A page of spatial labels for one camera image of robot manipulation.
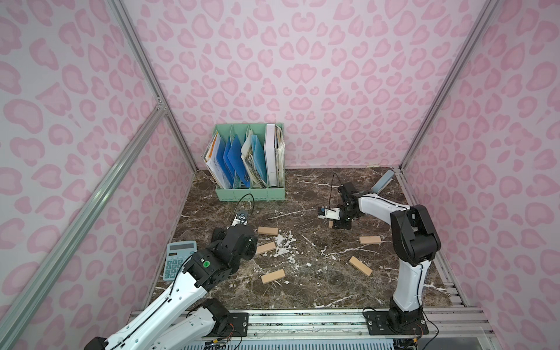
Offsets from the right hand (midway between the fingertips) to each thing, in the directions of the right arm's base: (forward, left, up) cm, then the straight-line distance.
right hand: (335, 219), depth 100 cm
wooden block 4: (-4, +3, +2) cm, 5 cm away
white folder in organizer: (+20, +29, +26) cm, 44 cm away
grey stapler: (+19, -25, +4) cm, 31 cm away
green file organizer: (+27, +38, +26) cm, 54 cm away
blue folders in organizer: (+18, +47, +19) cm, 53 cm away
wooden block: (-7, +30, +1) cm, 31 cm away
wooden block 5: (-10, -14, 0) cm, 17 cm away
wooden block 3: (-26, +26, +1) cm, 37 cm away
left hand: (-17, +37, +21) cm, 46 cm away
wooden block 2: (-14, +30, +1) cm, 34 cm away
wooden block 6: (-21, -8, 0) cm, 22 cm away
